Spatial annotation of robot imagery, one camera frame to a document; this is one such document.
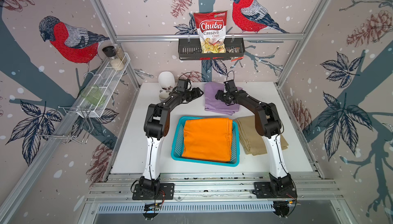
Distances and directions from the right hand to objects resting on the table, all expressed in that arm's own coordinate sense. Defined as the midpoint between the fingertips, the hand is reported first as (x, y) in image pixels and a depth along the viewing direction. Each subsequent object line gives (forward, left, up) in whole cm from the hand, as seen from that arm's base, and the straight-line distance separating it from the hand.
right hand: (218, 95), depth 108 cm
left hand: (-1, +11, +6) cm, 12 cm away
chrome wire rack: (-45, +62, +31) cm, 83 cm away
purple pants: (-7, +3, -2) cm, 8 cm away
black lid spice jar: (-5, +60, +32) cm, 68 cm away
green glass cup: (-30, +59, +32) cm, 73 cm away
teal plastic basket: (-45, +23, -1) cm, 51 cm away
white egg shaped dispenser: (+7, +38, +7) cm, 39 cm away
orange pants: (-34, +7, +1) cm, 35 cm away
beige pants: (-33, -19, -3) cm, 38 cm away
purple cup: (-7, +37, +7) cm, 39 cm away
